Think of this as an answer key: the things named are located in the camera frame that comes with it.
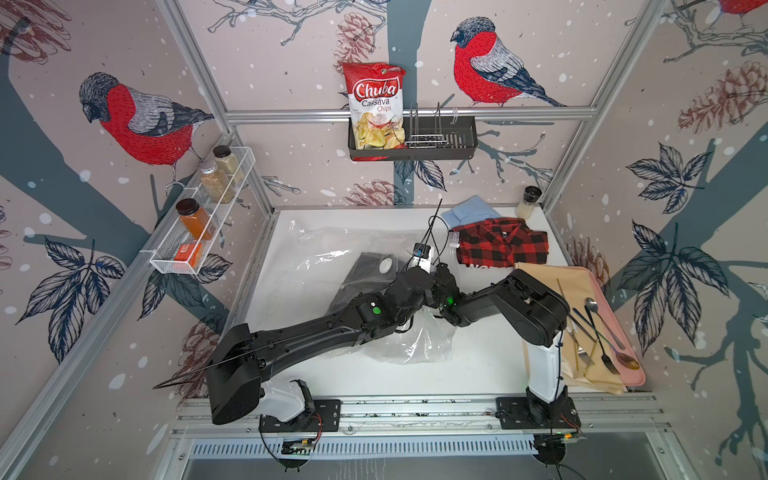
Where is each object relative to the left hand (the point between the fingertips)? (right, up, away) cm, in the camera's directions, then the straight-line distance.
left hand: (445, 271), depth 73 cm
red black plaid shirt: (+27, +6, +33) cm, 43 cm away
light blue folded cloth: (+20, +19, +46) cm, 54 cm away
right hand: (-15, -7, +17) cm, 24 cm away
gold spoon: (+51, -25, +8) cm, 58 cm away
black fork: (+47, -26, +10) cm, 55 cm away
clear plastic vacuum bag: (-32, -2, +27) cm, 42 cm away
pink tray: (+54, -18, +15) cm, 59 cm away
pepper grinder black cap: (+40, +24, +37) cm, 60 cm away
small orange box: (-59, +5, -7) cm, 60 cm away
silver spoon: (+50, -14, +19) cm, 55 cm away
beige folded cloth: (+42, -26, +8) cm, 50 cm away
